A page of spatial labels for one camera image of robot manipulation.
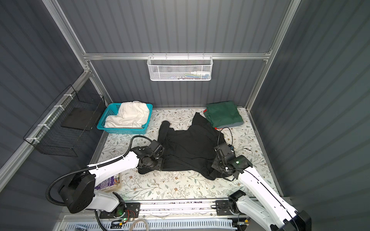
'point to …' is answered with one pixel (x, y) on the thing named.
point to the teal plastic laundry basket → (111, 110)
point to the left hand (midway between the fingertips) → (160, 165)
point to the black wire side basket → (65, 127)
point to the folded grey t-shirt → (237, 124)
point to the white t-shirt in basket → (130, 114)
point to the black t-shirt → (189, 148)
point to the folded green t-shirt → (222, 113)
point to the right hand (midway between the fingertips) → (216, 165)
